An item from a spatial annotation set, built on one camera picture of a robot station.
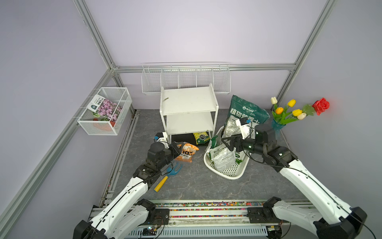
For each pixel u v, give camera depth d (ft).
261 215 2.42
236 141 2.01
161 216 2.42
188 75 3.25
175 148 2.18
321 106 2.32
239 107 2.72
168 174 2.87
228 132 2.92
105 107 2.43
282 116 2.78
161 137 2.31
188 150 2.58
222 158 2.77
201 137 3.33
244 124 2.03
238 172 2.83
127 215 1.83
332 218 1.27
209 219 2.42
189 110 2.41
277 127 2.97
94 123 2.42
